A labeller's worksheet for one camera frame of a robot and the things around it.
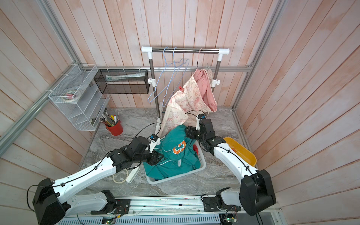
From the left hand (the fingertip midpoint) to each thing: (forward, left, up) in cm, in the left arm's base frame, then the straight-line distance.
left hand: (159, 157), depth 77 cm
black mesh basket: (+57, +32, +10) cm, 66 cm away
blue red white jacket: (+7, -21, -3) cm, 23 cm away
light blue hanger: (+59, +2, +15) cm, 61 cm away
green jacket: (+1, -11, 0) cm, 11 cm away
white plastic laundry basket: (-3, -25, -4) cm, 25 cm away
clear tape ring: (-7, +24, -14) cm, 29 cm away
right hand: (+17, -17, +4) cm, 24 cm away
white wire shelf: (+19, +42, +14) cm, 49 cm away
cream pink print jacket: (+26, -14, +15) cm, 33 cm away
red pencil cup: (+24, +34, -8) cm, 42 cm away
